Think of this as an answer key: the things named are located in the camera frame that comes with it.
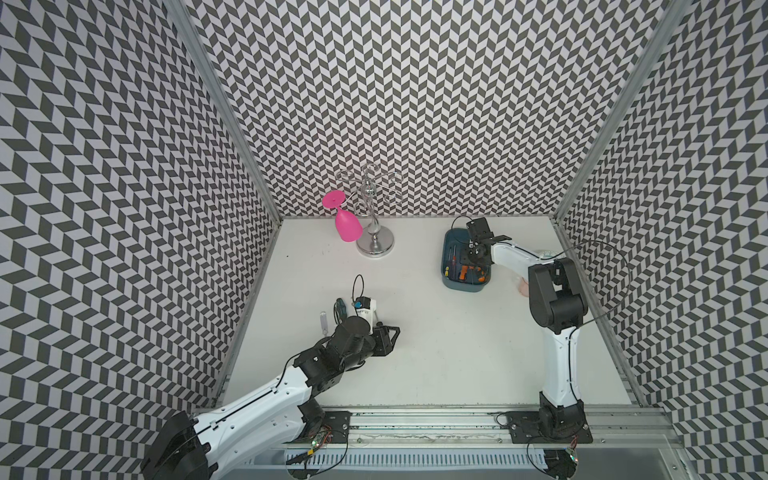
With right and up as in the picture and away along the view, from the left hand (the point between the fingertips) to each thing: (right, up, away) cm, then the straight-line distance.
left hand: (393, 334), depth 79 cm
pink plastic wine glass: (-16, +30, +18) cm, 38 cm away
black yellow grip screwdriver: (+18, +16, +23) cm, 33 cm away
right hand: (+26, +18, +26) cm, 41 cm away
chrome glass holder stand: (-7, +25, +33) cm, 42 cm away
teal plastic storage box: (+21, +13, +20) cm, 32 cm away
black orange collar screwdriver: (+26, +13, +21) cm, 35 cm away
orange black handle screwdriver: (+29, +14, +20) cm, 38 cm away
